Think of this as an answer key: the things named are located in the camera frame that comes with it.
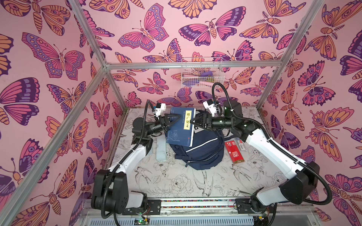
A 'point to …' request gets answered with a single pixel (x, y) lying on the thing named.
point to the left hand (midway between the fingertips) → (182, 121)
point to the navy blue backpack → (206, 150)
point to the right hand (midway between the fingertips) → (194, 122)
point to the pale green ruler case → (161, 149)
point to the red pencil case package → (234, 152)
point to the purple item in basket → (206, 74)
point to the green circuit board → (141, 221)
